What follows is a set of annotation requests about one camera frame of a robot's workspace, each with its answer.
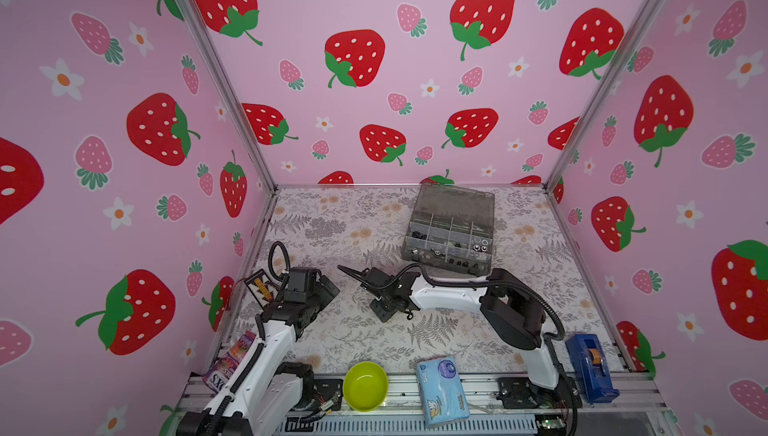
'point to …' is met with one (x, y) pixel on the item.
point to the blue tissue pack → (442, 391)
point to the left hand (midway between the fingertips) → (325, 292)
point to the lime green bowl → (366, 386)
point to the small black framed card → (263, 288)
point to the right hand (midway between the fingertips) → (378, 307)
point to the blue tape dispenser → (592, 368)
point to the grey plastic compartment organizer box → (451, 230)
